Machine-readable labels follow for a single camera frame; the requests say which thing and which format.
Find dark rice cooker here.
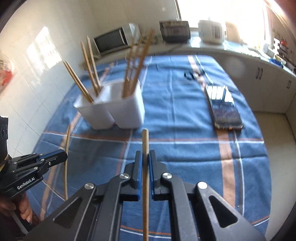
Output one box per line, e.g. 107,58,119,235
159,20,191,43

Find white utensil holder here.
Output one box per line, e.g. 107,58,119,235
73,79,145,130

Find black cord loop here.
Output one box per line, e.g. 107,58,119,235
184,68,206,80

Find black smartphone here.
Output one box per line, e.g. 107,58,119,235
205,85,243,130

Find white kitchen base cabinets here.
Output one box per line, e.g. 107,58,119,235
147,44,296,121

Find blue plaid tablecloth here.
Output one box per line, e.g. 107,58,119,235
28,56,271,240

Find white pressure cooker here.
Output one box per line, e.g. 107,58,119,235
198,20,226,45

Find person left hand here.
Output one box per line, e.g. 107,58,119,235
1,193,33,223

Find wooden chopstick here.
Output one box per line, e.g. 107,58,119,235
80,41,98,97
129,29,155,95
63,60,93,103
86,36,101,93
63,125,71,200
122,35,143,98
142,129,149,241

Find white microwave oven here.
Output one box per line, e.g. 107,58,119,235
94,23,140,55

